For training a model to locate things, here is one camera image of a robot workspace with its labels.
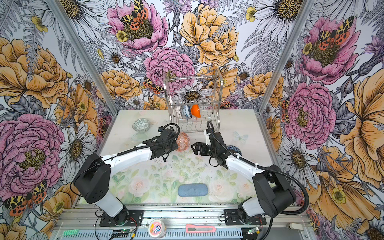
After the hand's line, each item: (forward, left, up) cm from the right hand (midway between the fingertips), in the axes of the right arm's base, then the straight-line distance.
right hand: (198, 150), depth 88 cm
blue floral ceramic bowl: (+30, +7, +3) cm, 31 cm away
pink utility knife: (-36, +4, -9) cm, 38 cm away
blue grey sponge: (-20, +3, -7) cm, 21 cm away
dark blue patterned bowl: (+3, -22, -3) cm, 22 cm away
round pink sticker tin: (-37, +18, +1) cm, 41 cm away
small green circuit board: (-36, +35, -10) cm, 51 cm away
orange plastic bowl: (+33, +1, 0) cm, 33 cm away
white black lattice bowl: (+30, +13, +3) cm, 32 cm away
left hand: (+3, +15, -1) cm, 15 cm away
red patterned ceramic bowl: (+8, +9, -1) cm, 12 cm away
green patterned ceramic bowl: (+28, +41, -8) cm, 50 cm away
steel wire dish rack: (+47, +2, -4) cm, 48 cm away
